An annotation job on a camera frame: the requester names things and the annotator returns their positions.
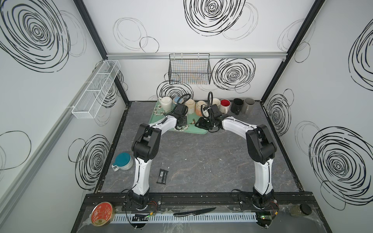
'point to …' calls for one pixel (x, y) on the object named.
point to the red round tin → (102, 214)
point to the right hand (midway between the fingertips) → (196, 125)
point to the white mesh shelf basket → (90, 104)
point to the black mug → (237, 106)
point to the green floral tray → (192, 119)
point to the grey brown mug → (247, 105)
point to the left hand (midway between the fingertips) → (181, 120)
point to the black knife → (194, 212)
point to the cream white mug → (224, 106)
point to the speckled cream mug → (191, 105)
